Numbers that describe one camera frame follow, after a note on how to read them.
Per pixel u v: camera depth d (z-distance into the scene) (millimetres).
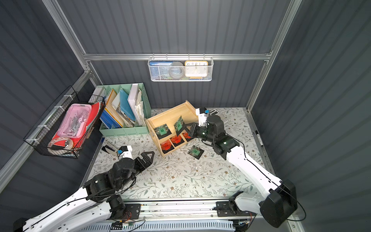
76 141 689
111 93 963
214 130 550
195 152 960
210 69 852
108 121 962
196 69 888
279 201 388
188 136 996
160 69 837
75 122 721
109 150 942
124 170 510
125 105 937
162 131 806
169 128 824
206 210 757
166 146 957
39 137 604
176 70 907
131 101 912
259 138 1067
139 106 886
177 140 991
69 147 656
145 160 630
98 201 495
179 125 742
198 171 871
